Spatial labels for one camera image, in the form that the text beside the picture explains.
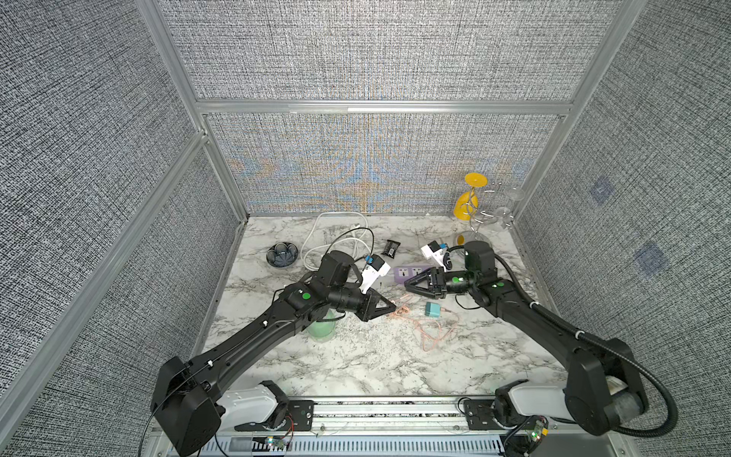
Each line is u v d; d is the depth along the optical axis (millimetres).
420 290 698
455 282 686
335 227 1170
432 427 732
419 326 900
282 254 1040
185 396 383
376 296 672
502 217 1068
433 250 732
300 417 732
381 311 670
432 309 905
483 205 1216
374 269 638
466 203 905
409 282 717
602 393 413
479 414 732
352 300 621
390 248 1064
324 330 803
